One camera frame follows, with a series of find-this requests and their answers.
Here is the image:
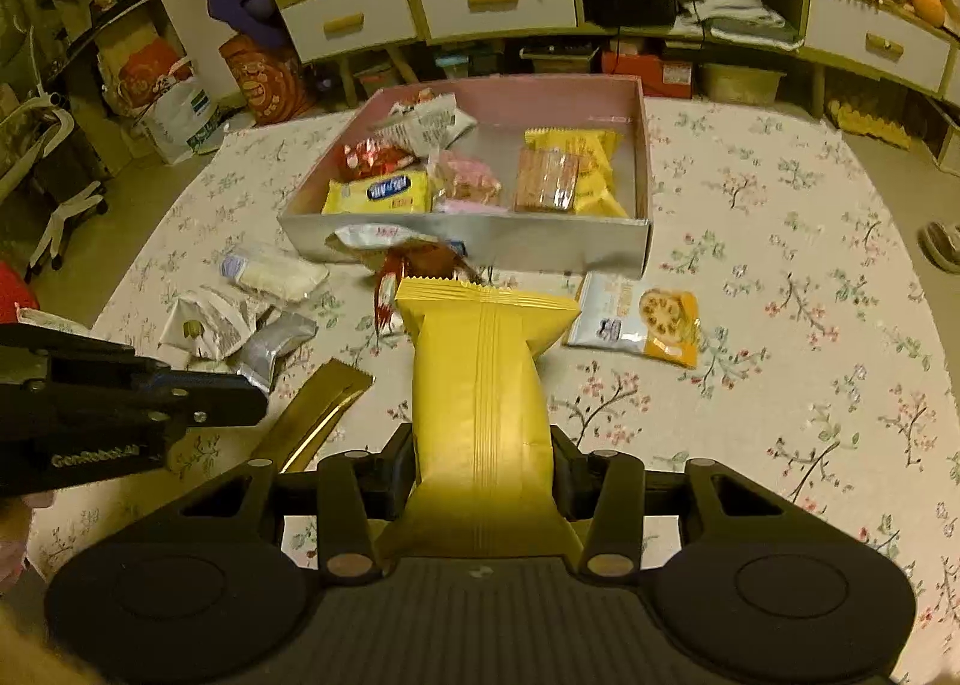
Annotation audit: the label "clear cracker packet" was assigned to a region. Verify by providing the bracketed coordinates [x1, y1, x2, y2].
[514, 146, 582, 213]

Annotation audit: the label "red printed bag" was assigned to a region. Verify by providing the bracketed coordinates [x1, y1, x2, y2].
[101, 40, 188, 112]

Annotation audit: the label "purple plush toy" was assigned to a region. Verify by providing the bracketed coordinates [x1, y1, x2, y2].
[206, 0, 290, 52]

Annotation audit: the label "dark red snack packet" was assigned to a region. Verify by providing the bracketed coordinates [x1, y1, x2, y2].
[371, 242, 492, 337]

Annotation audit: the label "yellow egg tray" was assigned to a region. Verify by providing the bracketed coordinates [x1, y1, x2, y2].
[836, 101, 912, 149]

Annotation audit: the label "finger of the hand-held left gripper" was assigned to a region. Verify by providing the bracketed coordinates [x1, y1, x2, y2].
[127, 370, 269, 429]
[0, 323, 196, 390]

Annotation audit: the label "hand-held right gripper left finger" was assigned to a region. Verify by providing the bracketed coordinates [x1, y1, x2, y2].
[161, 424, 417, 579]

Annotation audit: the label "silver foil packet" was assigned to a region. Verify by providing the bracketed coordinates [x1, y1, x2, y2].
[236, 313, 320, 393]

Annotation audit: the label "pink floral snack packet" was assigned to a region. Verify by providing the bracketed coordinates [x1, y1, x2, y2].
[427, 148, 503, 213]

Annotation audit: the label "white pistachio packet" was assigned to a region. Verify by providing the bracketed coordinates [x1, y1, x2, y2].
[157, 287, 260, 363]
[375, 94, 477, 155]

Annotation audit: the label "pink cardboard box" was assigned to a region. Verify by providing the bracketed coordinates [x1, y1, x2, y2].
[277, 76, 652, 279]

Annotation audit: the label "clear storage bin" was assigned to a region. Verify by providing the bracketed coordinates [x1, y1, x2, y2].
[701, 64, 787, 104]

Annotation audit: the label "yellow packet blue label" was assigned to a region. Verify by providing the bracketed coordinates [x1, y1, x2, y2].
[322, 170, 434, 217]

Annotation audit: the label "white shopping bag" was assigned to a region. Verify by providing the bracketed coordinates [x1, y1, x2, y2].
[139, 77, 222, 166]

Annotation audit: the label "floral tablecloth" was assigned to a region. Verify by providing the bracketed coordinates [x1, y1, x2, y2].
[22, 95, 960, 685]

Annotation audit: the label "folded clothes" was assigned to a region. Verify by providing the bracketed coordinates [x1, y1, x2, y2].
[675, 0, 800, 48]

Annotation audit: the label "orange shoebox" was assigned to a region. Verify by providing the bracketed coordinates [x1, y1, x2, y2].
[600, 50, 695, 101]

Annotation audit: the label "red packet white characters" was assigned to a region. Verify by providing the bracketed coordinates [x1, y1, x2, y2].
[341, 137, 417, 180]

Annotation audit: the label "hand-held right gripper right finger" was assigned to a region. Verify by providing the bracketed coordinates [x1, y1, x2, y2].
[547, 424, 797, 579]

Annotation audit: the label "orange printed bag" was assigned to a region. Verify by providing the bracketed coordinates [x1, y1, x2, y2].
[219, 34, 316, 127]

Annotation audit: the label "white orange lotus snack packet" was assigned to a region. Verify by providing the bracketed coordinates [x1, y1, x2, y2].
[566, 272, 701, 369]

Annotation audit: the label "long gold foil packet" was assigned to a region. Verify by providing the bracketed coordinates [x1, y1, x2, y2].
[247, 358, 376, 476]

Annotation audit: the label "clear white rice cake packet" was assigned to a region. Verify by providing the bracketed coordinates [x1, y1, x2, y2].
[220, 242, 331, 303]

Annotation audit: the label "pale red label packet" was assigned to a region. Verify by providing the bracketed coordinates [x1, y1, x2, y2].
[324, 223, 421, 258]

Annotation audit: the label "large yellow snack packet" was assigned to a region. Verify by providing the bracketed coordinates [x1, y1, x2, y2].
[523, 127, 629, 219]
[375, 277, 582, 566]

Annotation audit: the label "white office chair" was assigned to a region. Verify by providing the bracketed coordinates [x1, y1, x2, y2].
[0, 92, 110, 281]

